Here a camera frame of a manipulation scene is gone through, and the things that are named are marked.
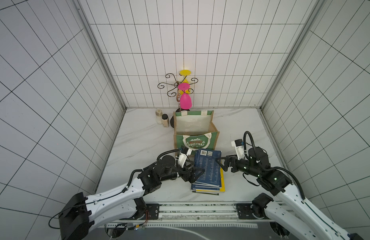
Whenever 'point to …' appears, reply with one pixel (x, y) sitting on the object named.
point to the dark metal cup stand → (175, 90)
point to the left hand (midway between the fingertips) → (196, 169)
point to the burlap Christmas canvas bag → (195, 129)
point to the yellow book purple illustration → (222, 189)
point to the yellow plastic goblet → (185, 73)
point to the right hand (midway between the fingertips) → (220, 155)
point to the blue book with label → (196, 186)
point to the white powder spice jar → (159, 116)
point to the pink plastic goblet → (185, 99)
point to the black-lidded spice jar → (165, 120)
